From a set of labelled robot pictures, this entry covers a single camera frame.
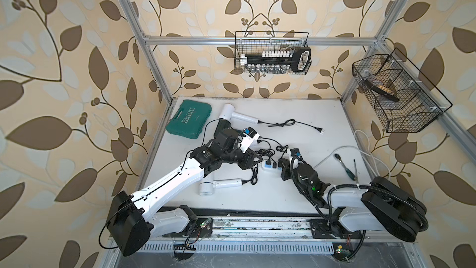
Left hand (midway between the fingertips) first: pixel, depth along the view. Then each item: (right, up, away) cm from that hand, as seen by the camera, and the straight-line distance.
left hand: (256, 154), depth 72 cm
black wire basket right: (+59, +21, 0) cm, 62 cm away
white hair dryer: (-15, +18, +36) cm, 43 cm away
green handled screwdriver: (+46, -12, +17) cm, 50 cm away
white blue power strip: (+7, -10, +17) cm, 21 cm away
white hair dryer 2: (-22, -16, +8) cm, 28 cm away
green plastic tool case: (-36, +13, +32) cm, 51 cm away
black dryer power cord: (+8, -4, +24) cm, 25 cm away
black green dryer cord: (+13, -2, +23) cm, 27 cm away
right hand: (+12, -6, +15) cm, 20 cm away
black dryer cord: (0, -14, +16) cm, 21 cm away
